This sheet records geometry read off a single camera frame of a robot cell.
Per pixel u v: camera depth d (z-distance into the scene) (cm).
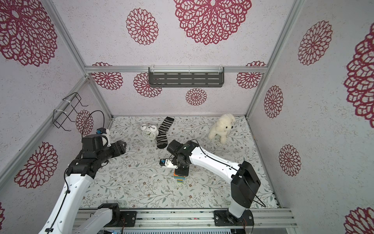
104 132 66
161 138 106
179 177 88
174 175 72
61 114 73
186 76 95
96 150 54
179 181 86
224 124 92
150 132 100
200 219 75
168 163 70
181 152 57
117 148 65
